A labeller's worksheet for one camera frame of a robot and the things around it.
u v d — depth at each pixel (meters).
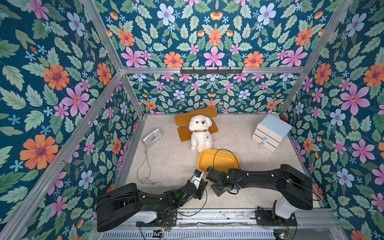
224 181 0.62
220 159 0.95
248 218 0.75
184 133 1.07
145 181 0.86
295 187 0.44
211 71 0.93
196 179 0.71
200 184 0.73
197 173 0.72
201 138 0.91
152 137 0.99
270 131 0.91
